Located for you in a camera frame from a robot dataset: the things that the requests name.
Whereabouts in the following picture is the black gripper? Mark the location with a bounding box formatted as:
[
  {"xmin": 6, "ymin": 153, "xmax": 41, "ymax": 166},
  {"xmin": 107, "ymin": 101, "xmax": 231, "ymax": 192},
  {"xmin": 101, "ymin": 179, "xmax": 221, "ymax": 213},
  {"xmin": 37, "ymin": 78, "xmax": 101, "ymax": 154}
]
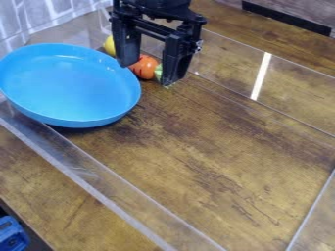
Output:
[{"xmin": 110, "ymin": 0, "xmax": 207, "ymax": 86}]

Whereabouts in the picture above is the orange toy carrot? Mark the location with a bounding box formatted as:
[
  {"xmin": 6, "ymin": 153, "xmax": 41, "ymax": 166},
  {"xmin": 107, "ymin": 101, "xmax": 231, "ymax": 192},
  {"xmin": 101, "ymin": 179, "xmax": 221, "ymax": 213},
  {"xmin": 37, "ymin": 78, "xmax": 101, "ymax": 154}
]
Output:
[{"xmin": 129, "ymin": 54, "xmax": 159, "ymax": 80}]

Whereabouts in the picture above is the blue plastic tray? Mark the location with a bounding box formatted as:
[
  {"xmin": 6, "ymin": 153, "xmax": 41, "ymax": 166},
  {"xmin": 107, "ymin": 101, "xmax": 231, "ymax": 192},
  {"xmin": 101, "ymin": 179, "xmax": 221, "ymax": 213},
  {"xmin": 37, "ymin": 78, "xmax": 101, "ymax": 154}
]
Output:
[{"xmin": 0, "ymin": 43, "xmax": 142, "ymax": 128}]

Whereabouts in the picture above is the yellow toy lemon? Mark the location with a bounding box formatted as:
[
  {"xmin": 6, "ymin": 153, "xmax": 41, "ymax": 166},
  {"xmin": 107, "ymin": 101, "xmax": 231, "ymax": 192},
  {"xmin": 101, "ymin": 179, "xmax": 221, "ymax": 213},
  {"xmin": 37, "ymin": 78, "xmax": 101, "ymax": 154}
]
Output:
[{"xmin": 103, "ymin": 36, "xmax": 115, "ymax": 56}]

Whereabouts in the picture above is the clear acrylic barrier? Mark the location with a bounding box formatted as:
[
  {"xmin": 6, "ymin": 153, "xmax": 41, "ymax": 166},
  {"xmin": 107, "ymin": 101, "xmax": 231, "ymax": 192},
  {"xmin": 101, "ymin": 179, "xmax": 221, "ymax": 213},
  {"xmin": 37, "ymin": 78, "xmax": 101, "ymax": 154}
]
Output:
[{"xmin": 0, "ymin": 6, "xmax": 335, "ymax": 251}]

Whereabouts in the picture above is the blue plastic object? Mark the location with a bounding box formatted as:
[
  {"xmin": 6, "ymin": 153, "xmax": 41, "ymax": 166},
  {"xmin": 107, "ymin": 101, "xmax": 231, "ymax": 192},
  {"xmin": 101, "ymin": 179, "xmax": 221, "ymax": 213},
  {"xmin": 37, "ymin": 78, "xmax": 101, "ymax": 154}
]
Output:
[{"xmin": 0, "ymin": 216, "xmax": 31, "ymax": 251}]

